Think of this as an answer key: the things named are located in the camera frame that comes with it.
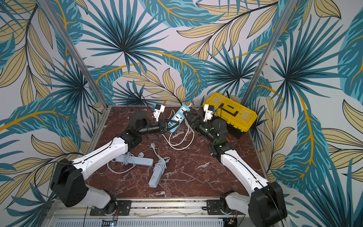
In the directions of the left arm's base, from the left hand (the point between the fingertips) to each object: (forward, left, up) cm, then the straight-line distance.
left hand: (177, 125), depth 69 cm
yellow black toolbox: (+19, -38, -14) cm, 45 cm away
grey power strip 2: (-17, +11, -25) cm, 32 cm away
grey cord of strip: (-8, +30, -25) cm, 40 cm away
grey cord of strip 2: (-8, +9, -25) cm, 27 cm away
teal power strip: (+1, +1, +1) cm, 2 cm away
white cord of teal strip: (+7, -3, -24) cm, 26 cm away
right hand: (+4, -4, +3) cm, 6 cm away
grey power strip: (-6, +25, -28) cm, 38 cm away
